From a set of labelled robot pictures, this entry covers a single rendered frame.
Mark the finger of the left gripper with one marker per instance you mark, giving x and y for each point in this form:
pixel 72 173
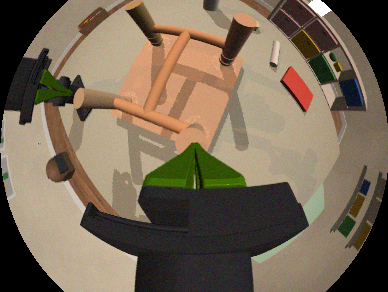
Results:
pixel 48 79
pixel 44 95

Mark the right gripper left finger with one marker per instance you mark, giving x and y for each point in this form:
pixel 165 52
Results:
pixel 176 172

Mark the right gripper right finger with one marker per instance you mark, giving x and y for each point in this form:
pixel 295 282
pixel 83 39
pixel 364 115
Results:
pixel 213 173

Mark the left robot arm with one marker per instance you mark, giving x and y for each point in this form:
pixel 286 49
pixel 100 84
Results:
pixel 17 89

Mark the light brown wooden stool seat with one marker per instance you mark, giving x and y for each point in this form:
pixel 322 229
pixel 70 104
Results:
pixel 197 90

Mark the red flat rectangular block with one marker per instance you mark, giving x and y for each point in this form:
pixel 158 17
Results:
pixel 297 88

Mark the white cylinder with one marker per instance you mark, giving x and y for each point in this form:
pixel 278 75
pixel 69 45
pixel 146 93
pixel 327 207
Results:
pixel 275 53

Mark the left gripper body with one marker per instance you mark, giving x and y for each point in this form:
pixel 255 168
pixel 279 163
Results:
pixel 31 88

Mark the beige bottle with red pointed cap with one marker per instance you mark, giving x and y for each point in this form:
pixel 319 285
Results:
pixel 211 5

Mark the brown wooden stool legs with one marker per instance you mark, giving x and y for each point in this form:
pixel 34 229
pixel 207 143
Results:
pixel 240 29

